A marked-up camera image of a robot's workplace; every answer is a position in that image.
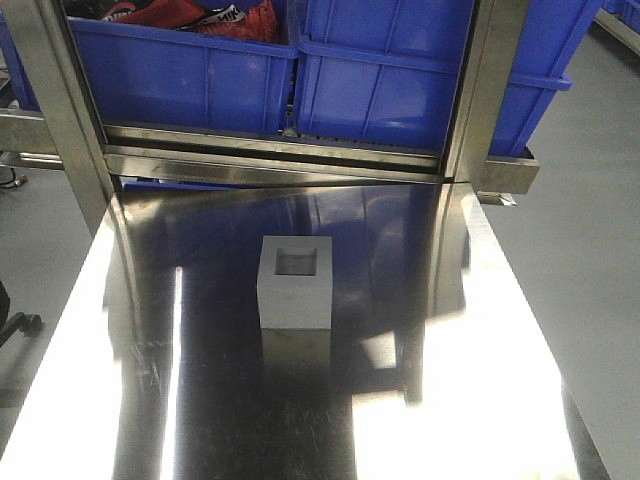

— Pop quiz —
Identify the steel rack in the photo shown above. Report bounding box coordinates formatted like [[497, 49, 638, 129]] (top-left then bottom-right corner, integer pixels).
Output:
[[0, 0, 542, 236], [592, 0, 640, 57]]

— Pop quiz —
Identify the red crinkled bag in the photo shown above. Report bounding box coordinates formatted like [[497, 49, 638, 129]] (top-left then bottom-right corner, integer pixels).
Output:
[[192, 0, 281, 45]]

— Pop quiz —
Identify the grey block with square hole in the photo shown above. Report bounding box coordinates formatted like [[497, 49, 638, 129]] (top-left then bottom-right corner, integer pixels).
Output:
[[256, 234, 335, 331]]

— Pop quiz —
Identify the red black printed bag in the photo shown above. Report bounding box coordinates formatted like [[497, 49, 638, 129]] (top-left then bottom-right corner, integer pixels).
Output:
[[64, 0, 207, 27]]

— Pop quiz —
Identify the thin cable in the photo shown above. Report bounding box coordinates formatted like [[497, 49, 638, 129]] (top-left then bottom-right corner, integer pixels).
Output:
[[0, 167, 29, 192]]

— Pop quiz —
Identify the blue plastic bin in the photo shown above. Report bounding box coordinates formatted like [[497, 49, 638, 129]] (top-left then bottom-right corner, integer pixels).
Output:
[[487, 0, 601, 157], [294, 0, 475, 151], [602, 0, 640, 31], [0, 12, 41, 112], [67, 14, 300, 139]]

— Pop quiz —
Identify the black chair base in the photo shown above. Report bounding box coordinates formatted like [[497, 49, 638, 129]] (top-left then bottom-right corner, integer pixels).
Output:
[[0, 279, 45, 347]]

